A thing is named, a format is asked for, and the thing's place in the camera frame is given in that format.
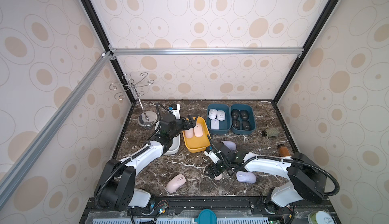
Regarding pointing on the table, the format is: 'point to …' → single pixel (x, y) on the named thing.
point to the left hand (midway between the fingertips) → (197, 116)
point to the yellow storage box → (198, 144)
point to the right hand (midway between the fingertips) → (213, 167)
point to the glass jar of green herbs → (274, 132)
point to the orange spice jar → (283, 151)
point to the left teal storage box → (224, 126)
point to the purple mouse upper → (229, 145)
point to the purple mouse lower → (244, 176)
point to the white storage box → (176, 142)
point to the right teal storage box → (248, 107)
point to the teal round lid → (206, 216)
